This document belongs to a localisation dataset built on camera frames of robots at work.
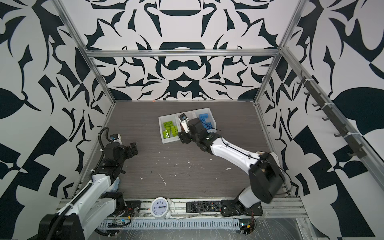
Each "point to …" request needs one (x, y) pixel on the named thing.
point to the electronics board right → (247, 226)
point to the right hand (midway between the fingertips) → (185, 127)
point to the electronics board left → (119, 223)
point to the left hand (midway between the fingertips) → (126, 143)
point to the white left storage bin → (162, 119)
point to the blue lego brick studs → (203, 117)
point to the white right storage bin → (211, 118)
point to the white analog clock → (160, 208)
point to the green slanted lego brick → (174, 130)
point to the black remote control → (204, 206)
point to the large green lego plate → (170, 123)
